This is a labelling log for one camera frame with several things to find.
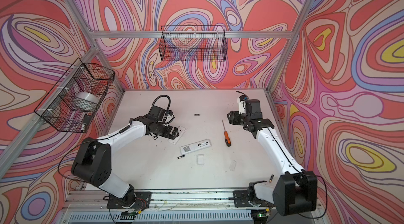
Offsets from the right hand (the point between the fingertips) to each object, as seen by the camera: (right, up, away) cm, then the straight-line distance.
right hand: (233, 118), depth 83 cm
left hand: (-34, -8, +6) cm, 35 cm away
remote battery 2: (+19, -31, -3) cm, 36 cm away
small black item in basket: (-72, 0, -10) cm, 73 cm away
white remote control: (-21, -17, +7) cm, 28 cm away
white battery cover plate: (-30, -9, +13) cm, 34 cm away
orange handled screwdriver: (-2, -13, +8) cm, 16 cm away
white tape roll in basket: (-70, +9, -13) cm, 72 cm away
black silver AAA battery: (-29, -22, +3) cm, 36 cm away
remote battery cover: (-18, -24, +3) cm, 30 cm away
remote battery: (-21, 0, +21) cm, 30 cm away
